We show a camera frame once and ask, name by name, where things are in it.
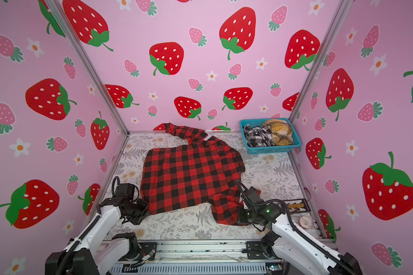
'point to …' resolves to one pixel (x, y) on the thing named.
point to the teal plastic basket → (274, 149)
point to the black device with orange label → (297, 205)
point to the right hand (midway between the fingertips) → (236, 216)
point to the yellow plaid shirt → (281, 132)
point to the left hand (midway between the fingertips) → (151, 210)
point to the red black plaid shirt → (203, 172)
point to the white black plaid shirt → (256, 136)
